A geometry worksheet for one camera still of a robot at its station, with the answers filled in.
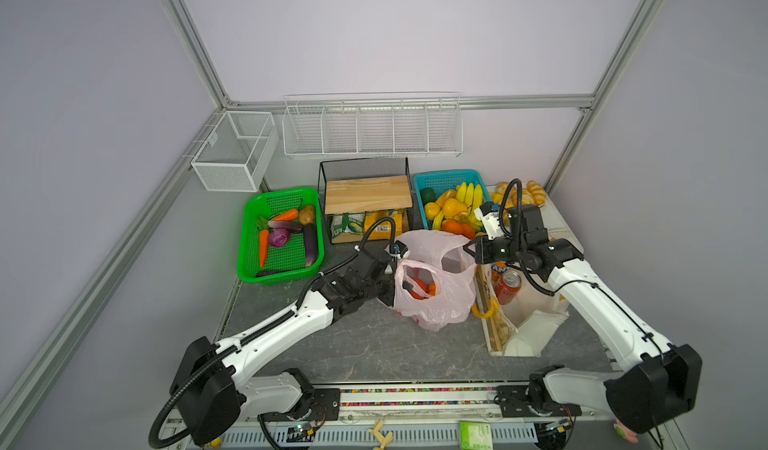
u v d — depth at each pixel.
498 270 0.89
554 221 1.09
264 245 1.02
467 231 0.98
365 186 1.02
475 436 0.68
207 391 0.39
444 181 1.16
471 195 1.08
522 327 0.65
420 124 1.05
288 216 1.11
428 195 1.12
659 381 0.39
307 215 1.08
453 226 0.99
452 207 1.02
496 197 1.16
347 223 1.05
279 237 1.02
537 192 1.16
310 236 1.02
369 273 0.58
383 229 1.00
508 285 0.83
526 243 0.59
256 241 1.01
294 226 1.05
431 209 1.08
